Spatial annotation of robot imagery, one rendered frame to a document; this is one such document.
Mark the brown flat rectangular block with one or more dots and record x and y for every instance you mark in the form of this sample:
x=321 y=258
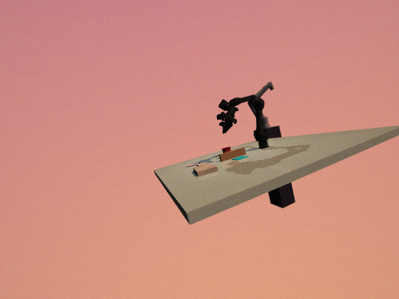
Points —
x=205 y=169

